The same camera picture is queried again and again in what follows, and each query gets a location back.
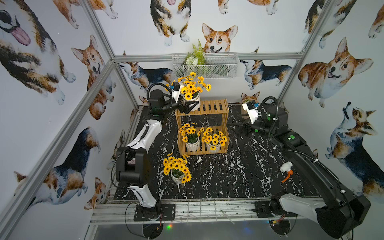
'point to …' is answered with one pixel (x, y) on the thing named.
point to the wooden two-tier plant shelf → (213, 113)
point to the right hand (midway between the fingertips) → (232, 119)
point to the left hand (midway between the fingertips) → (196, 95)
